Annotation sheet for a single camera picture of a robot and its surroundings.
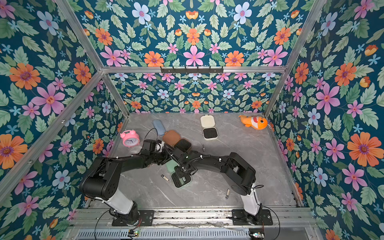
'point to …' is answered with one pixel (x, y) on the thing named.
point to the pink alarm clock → (130, 138)
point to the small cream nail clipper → (165, 177)
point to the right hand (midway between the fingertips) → (183, 169)
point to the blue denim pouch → (158, 125)
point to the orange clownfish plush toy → (257, 122)
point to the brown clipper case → (172, 137)
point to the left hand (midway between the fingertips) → (176, 154)
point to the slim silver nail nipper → (203, 148)
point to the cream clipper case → (207, 123)
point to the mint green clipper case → (178, 182)
